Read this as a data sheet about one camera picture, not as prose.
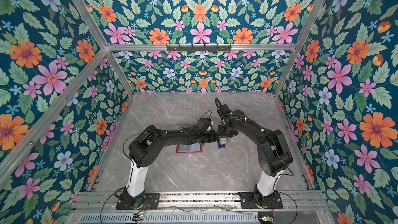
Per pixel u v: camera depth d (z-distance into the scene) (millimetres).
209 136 859
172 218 703
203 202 748
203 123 768
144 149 525
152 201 735
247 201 729
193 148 907
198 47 921
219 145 916
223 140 903
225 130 779
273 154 468
